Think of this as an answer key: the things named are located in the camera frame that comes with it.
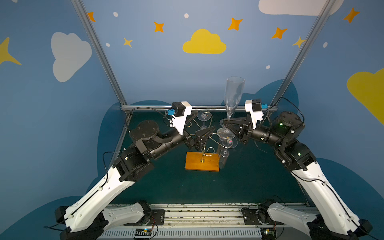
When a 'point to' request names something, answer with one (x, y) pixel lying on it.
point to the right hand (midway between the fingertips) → (226, 120)
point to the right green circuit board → (268, 233)
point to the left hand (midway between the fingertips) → (202, 116)
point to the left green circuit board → (143, 232)
